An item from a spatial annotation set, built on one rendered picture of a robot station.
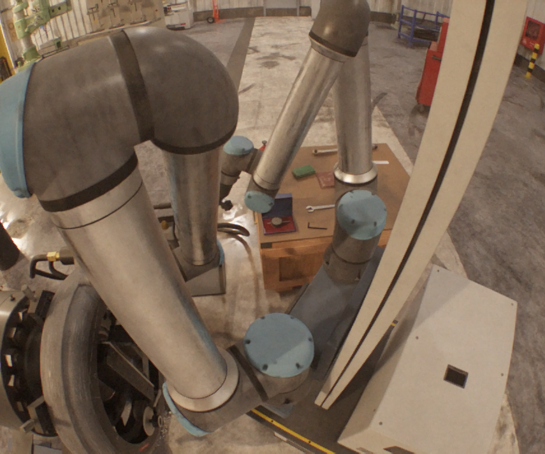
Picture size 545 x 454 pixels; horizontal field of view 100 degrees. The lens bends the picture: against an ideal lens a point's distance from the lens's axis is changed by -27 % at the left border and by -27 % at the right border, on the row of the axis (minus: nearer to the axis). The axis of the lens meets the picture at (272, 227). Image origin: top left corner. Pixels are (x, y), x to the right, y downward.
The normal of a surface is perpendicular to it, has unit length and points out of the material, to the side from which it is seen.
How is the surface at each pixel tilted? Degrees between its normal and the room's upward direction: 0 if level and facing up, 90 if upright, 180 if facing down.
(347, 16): 55
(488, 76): 90
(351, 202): 5
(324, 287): 0
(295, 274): 90
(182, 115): 109
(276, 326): 5
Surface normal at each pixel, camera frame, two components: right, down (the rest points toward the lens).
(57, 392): 0.06, -0.22
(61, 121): 0.53, 0.41
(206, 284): -0.02, -0.68
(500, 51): -0.54, 0.62
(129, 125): 0.54, 0.76
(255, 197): -0.17, 0.77
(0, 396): 0.07, 0.04
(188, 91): 0.73, 0.47
